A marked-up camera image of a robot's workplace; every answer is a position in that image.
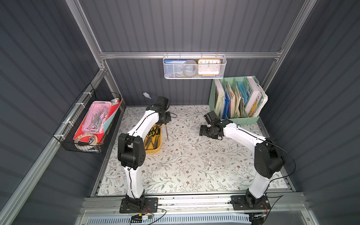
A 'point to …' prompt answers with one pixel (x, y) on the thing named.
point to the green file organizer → (237, 99)
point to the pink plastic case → (93, 122)
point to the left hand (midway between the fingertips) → (164, 118)
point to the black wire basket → (86, 142)
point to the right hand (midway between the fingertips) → (206, 131)
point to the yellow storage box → (153, 141)
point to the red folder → (79, 131)
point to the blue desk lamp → (146, 95)
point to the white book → (252, 93)
